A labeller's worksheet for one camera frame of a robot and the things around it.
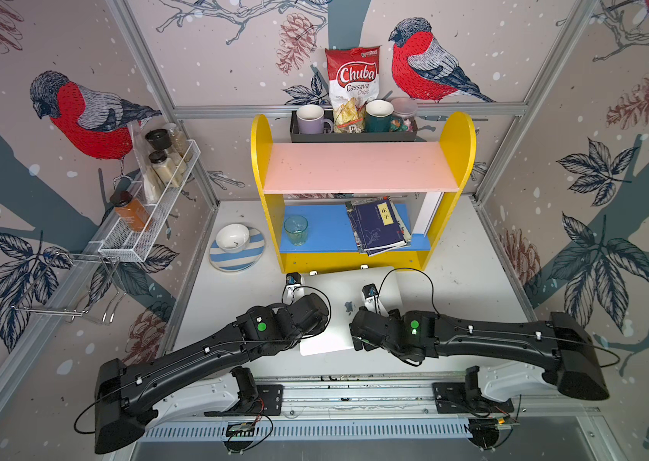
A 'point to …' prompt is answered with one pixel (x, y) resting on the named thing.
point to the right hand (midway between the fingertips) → (364, 325)
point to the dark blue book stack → (377, 227)
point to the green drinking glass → (297, 227)
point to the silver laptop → (344, 289)
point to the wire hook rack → (68, 283)
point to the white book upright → (428, 210)
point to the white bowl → (232, 237)
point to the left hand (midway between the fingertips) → (321, 310)
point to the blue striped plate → (234, 262)
